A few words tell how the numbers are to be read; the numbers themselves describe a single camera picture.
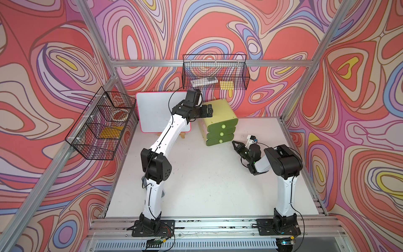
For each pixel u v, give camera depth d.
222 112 0.94
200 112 0.78
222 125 0.91
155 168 0.53
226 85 0.91
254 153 0.80
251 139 0.93
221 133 0.96
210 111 0.79
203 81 0.88
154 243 0.72
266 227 0.73
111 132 0.72
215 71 0.96
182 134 1.07
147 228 0.67
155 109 1.02
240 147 0.91
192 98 0.66
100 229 0.75
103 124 0.80
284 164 0.57
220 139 1.01
